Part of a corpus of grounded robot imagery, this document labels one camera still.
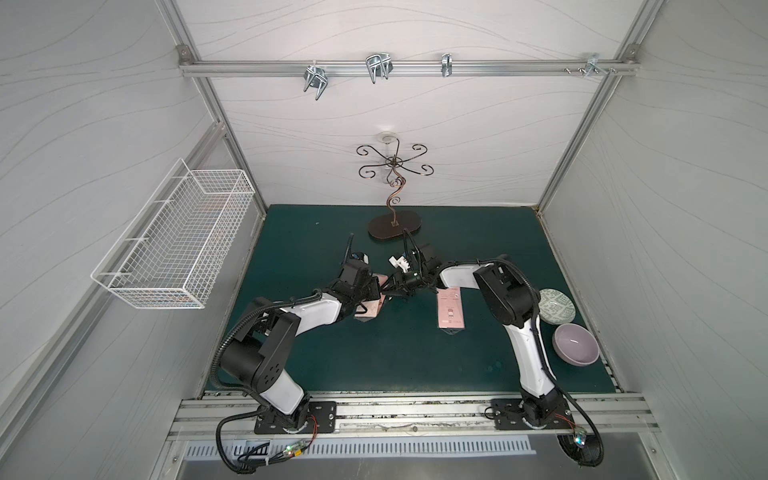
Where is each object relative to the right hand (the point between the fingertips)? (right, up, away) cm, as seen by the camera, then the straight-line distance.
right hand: (380, 290), depth 95 cm
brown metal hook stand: (+5, +23, +19) cm, 30 cm away
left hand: (0, +2, -3) cm, 3 cm away
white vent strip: (-20, -32, -27) cm, 46 cm away
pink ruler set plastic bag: (-3, -4, -7) cm, 9 cm away
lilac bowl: (+57, -14, -11) cm, 59 cm away
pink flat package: (+22, -6, -2) cm, 23 cm away
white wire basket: (-46, +17, -25) cm, 55 cm away
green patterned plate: (+56, -5, -3) cm, 56 cm away
